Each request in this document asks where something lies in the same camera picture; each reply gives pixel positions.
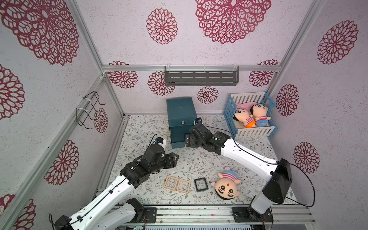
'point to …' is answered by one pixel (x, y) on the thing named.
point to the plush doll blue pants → (259, 111)
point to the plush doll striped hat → (225, 188)
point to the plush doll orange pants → (243, 116)
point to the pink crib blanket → (245, 105)
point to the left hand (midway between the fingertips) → (174, 158)
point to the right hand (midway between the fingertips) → (196, 139)
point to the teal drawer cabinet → (181, 114)
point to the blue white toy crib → (240, 131)
